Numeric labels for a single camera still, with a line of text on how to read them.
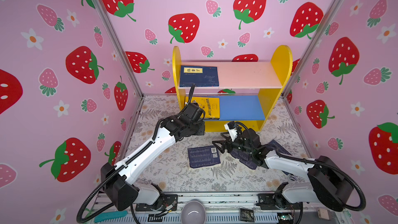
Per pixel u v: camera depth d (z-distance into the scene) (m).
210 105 0.90
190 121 0.56
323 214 0.69
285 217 0.70
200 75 0.73
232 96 1.12
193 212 0.70
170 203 0.72
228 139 0.72
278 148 0.93
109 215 0.70
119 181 0.39
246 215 0.69
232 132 0.72
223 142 0.70
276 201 0.66
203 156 0.89
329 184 0.42
